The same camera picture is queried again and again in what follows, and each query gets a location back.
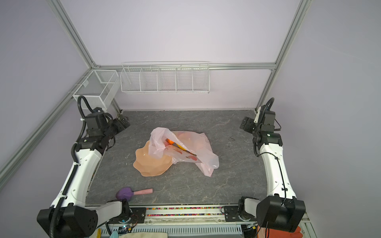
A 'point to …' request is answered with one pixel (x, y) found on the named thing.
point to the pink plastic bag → (184, 147)
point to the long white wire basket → (190, 77)
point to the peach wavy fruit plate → (149, 165)
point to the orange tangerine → (170, 142)
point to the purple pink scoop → (127, 193)
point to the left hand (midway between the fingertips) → (122, 121)
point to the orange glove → (275, 233)
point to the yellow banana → (183, 148)
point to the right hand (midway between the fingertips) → (250, 121)
